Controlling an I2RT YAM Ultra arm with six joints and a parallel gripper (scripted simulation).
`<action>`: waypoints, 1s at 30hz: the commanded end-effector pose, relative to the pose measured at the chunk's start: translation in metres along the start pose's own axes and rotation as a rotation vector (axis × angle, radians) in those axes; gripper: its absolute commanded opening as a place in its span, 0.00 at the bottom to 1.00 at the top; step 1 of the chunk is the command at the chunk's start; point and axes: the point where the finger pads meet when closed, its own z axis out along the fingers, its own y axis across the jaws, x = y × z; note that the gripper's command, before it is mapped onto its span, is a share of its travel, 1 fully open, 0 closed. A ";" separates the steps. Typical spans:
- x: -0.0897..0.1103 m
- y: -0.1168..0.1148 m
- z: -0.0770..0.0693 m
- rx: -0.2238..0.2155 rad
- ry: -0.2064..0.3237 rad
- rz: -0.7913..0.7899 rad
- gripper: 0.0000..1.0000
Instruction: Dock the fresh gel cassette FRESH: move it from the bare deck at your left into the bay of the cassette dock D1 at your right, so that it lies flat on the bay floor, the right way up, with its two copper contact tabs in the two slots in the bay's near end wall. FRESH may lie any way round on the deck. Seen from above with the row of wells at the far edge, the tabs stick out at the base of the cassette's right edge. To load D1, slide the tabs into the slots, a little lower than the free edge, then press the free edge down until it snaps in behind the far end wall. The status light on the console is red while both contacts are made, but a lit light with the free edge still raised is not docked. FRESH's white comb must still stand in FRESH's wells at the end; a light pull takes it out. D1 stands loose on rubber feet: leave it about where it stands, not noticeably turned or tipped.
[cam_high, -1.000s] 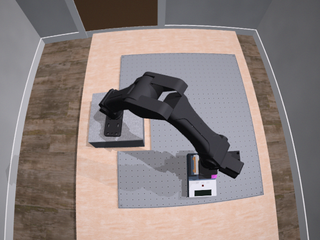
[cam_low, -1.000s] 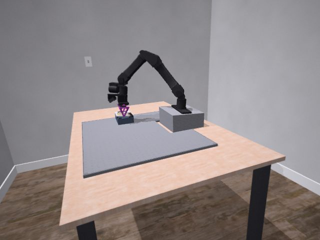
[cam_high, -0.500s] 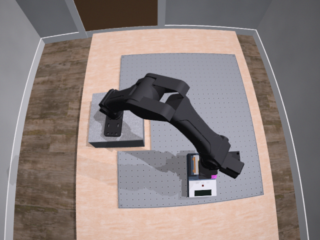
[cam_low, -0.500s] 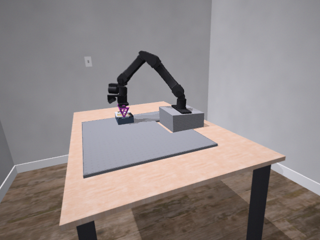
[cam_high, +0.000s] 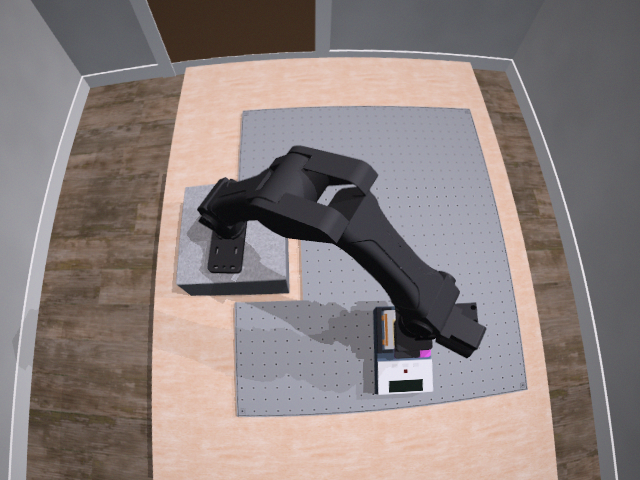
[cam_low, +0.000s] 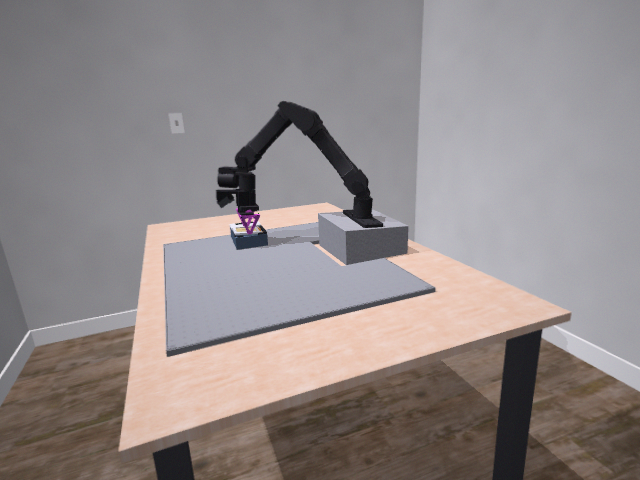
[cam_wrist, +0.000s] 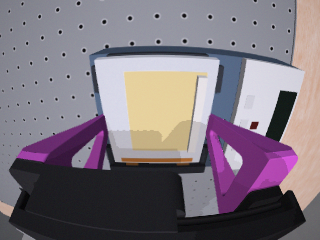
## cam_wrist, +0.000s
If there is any grey perforated base plate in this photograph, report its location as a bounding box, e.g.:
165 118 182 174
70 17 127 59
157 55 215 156
0 0 297 217

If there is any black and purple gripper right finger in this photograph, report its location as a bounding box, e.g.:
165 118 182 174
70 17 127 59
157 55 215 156
206 113 298 214

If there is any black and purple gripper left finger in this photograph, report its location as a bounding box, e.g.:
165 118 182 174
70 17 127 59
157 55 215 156
17 114 108 169

